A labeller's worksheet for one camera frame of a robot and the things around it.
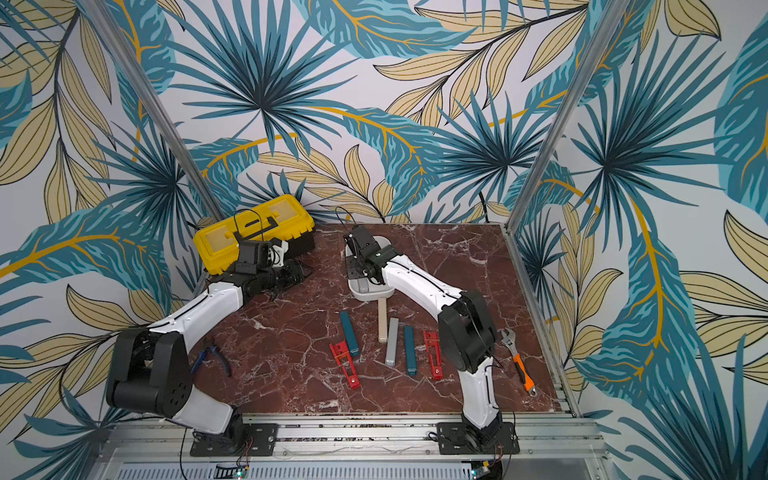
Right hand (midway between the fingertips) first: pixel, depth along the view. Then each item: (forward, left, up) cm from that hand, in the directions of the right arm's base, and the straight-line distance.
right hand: (357, 262), depth 91 cm
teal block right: (-23, -15, -13) cm, 30 cm away
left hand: (-5, +14, +1) cm, 15 cm away
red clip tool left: (-22, +5, -14) cm, 26 cm away
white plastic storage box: (-9, -2, -1) cm, 9 cm away
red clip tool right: (-22, -22, -13) cm, 34 cm away
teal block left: (-17, +3, -12) cm, 21 cm away
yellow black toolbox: (+16, +24, +4) cm, 30 cm away
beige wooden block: (-13, -7, -12) cm, 19 cm away
